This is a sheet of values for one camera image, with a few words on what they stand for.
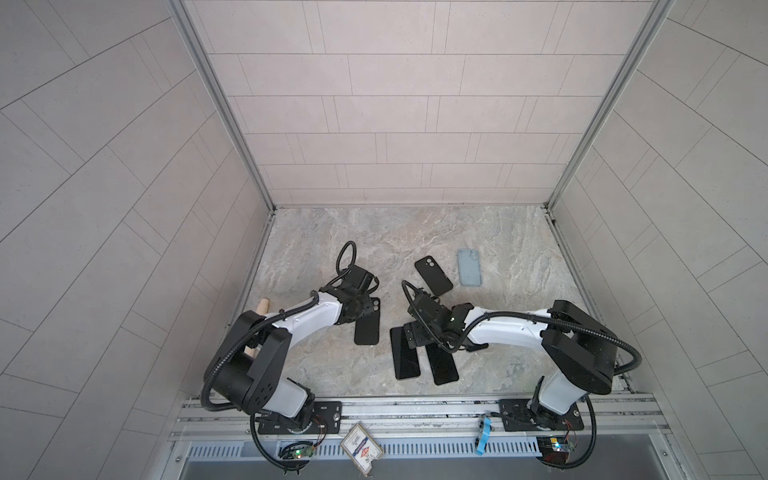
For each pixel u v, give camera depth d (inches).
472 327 22.4
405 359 30.9
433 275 38.1
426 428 27.8
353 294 26.8
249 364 16.7
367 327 33.6
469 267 39.2
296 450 25.6
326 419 27.8
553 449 26.8
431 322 25.8
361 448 25.9
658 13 27.9
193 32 29.1
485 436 26.2
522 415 27.9
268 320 18.1
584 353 17.3
